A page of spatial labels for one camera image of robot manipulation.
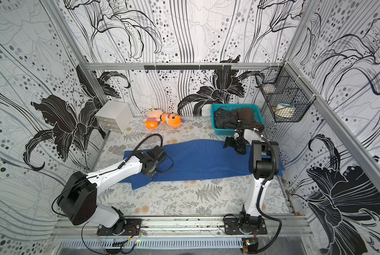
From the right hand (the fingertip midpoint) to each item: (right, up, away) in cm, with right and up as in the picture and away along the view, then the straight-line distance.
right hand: (233, 146), depth 101 cm
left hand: (-54, -9, -15) cm, 56 cm away
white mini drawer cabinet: (-78, +20, +1) cm, 80 cm away
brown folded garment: (+8, +20, -2) cm, 21 cm away
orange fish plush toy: (-40, +17, +5) cm, 44 cm away
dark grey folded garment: (-6, +17, -3) cm, 19 cm away
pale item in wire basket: (+17, +34, -13) cm, 40 cm away
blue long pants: (-22, -6, -5) cm, 23 cm away
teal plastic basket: (-1, +10, 0) cm, 10 cm away
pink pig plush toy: (-55, +20, +9) cm, 59 cm away
